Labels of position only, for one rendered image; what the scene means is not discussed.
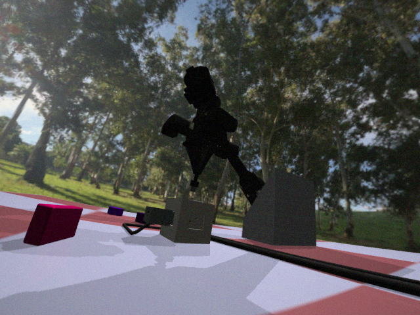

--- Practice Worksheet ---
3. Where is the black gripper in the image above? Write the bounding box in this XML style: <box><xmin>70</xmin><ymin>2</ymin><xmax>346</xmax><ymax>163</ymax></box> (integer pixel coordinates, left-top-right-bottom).
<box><xmin>161</xmin><ymin>108</ymin><xmax>239</xmax><ymax>175</ymax></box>

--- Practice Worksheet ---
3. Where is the small purple block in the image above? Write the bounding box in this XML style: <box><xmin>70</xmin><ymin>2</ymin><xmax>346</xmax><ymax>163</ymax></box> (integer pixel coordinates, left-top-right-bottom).
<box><xmin>107</xmin><ymin>206</ymin><xmax>124</xmax><ymax>216</ymax></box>

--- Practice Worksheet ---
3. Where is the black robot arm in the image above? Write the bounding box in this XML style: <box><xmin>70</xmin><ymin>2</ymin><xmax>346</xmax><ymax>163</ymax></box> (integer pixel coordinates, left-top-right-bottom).
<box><xmin>183</xmin><ymin>66</ymin><xmax>265</xmax><ymax>205</ymax></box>

